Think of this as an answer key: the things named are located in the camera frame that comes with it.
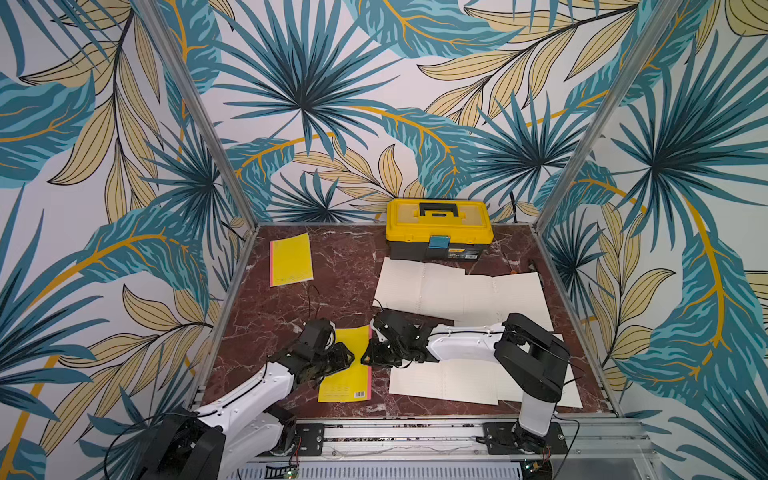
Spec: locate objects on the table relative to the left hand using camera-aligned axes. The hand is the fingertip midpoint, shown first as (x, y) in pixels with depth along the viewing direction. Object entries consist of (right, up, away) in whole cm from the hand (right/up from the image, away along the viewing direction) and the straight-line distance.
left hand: (350, 363), depth 84 cm
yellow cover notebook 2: (+1, -5, -2) cm, 5 cm away
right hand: (+3, +1, 0) cm, 3 cm away
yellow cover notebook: (-24, +29, +23) cm, 44 cm away
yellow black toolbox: (+27, +39, +16) cm, 50 cm away
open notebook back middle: (+25, +18, +19) cm, 36 cm away
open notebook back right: (+56, +17, +17) cm, 61 cm away
